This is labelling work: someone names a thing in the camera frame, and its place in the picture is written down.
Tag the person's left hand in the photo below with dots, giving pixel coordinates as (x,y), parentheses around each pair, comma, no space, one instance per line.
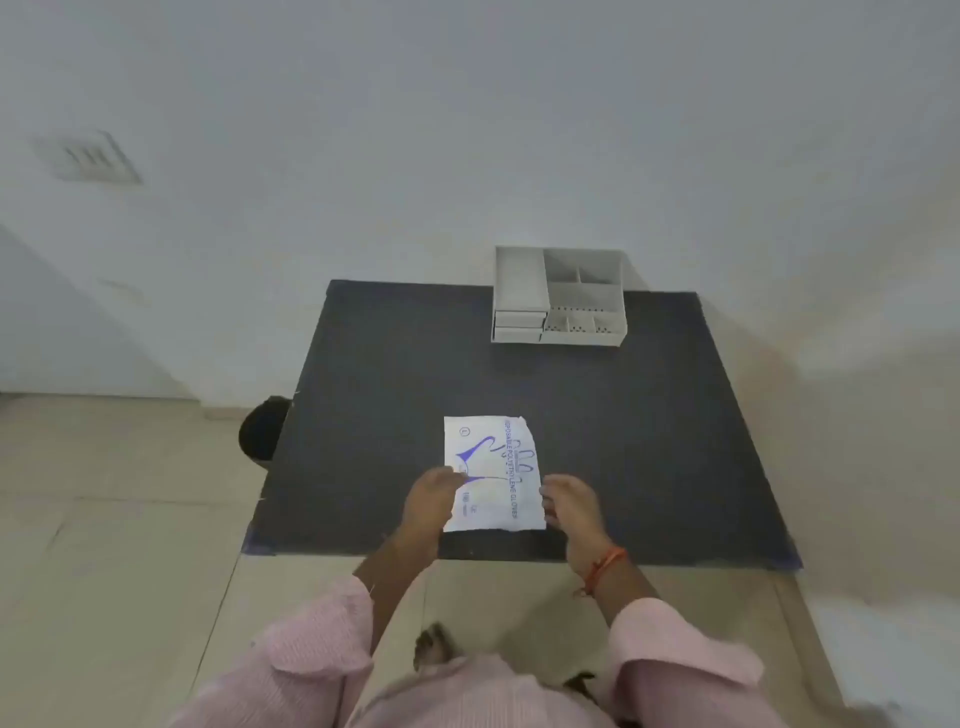
(427,510)

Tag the person's right hand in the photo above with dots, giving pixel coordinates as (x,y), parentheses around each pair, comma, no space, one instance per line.
(579,521)

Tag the white blue-printed glove packet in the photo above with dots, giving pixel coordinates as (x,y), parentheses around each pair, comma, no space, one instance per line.
(487,450)

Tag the grey desk organiser with drawers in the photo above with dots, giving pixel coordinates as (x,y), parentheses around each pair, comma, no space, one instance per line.
(517,281)

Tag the person's right forearm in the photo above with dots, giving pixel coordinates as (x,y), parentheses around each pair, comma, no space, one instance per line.
(619,592)

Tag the person's left forearm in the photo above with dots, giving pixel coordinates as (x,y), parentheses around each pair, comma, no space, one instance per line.
(394,585)

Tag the person's left foot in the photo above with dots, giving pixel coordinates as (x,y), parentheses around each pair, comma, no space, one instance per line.
(431,649)

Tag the black trash bin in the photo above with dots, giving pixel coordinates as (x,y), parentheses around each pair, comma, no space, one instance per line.
(262,435)

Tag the pink striped shirt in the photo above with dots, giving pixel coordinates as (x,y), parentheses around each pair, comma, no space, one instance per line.
(480,697)

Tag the white door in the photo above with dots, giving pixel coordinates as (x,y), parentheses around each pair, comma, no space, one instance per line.
(60,337)

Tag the white wall switch plate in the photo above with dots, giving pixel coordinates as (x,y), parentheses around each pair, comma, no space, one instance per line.
(86,157)

